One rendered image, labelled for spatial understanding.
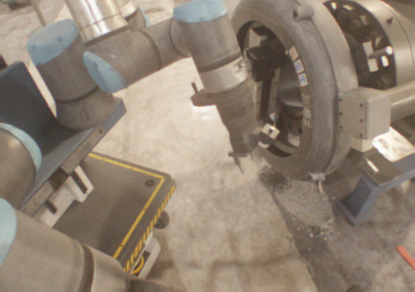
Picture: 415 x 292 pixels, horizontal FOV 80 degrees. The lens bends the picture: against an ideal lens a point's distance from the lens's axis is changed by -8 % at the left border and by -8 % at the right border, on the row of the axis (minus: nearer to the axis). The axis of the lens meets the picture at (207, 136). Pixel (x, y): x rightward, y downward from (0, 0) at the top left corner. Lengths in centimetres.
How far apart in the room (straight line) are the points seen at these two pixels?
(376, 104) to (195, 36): 45
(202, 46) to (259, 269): 102
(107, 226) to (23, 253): 88
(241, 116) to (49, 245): 38
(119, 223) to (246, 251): 59
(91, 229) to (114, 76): 74
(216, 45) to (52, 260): 38
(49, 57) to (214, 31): 45
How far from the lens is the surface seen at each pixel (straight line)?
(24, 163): 40
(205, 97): 53
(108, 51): 51
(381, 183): 132
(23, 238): 24
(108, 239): 108
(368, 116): 71
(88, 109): 83
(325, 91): 77
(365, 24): 108
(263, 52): 92
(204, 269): 128
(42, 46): 77
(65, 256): 26
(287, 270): 130
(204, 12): 47
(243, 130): 53
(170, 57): 56
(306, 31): 79
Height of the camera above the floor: 121
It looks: 44 degrees down
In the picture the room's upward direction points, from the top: 7 degrees counter-clockwise
